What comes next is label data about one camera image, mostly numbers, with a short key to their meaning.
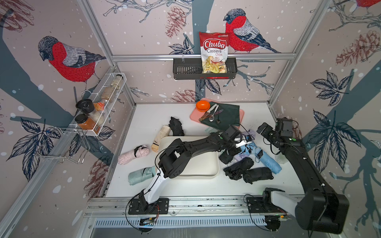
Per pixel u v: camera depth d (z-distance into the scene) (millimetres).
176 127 1007
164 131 1001
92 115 646
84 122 593
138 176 811
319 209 378
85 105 619
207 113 1141
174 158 551
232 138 713
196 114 1141
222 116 1109
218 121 1070
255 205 738
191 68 1009
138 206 713
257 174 798
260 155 876
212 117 1104
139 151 878
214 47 817
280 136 612
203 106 1141
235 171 803
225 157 888
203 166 876
